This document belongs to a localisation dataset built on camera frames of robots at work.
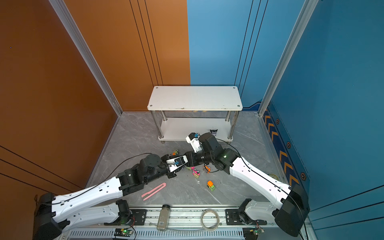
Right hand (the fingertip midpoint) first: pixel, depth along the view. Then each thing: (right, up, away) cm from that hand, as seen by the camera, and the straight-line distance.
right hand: (180, 160), depth 70 cm
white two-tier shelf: (-2, +24, +6) cm, 25 cm away
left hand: (+2, +2, +1) cm, 2 cm away
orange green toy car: (-6, -1, +24) cm, 25 cm away
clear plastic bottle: (-8, -27, 0) cm, 28 cm away
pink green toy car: (+7, -11, +17) cm, 21 cm away
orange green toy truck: (+15, -16, +11) cm, 24 cm away
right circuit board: (+34, -34, 0) cm, 48 cm away
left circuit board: (-28, -35, +1) cm, 45 cm away
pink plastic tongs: (-11, -17, +13) cm, 24 cm away
